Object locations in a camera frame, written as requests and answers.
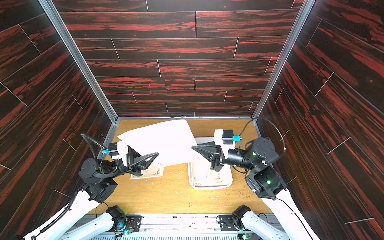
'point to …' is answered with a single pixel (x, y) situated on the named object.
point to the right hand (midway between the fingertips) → (197, 141)
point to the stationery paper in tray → (203, 176)
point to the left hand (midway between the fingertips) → (156, 153)
